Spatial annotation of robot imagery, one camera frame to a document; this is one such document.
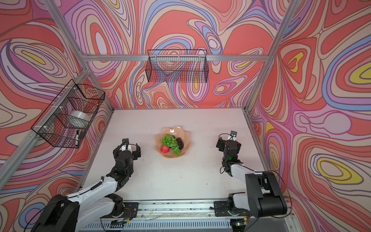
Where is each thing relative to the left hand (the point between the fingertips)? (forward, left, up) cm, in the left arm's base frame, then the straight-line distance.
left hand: (129, 144), depth 85 cm
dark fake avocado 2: (+16, -24, -8) cm, 30 cm away
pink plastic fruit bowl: (+15, -28, -9) cm, 33 cm away
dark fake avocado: (+4, -30, -5) cm, 31 cm away
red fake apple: (0, -20, -5) cm, 21 cm away
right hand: (+4, -61, -4) cm, 61 cm away
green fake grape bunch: (+4, -23, -1) cm, 24 cm away
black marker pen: (-4, +21, +14) cm, 26 cm away
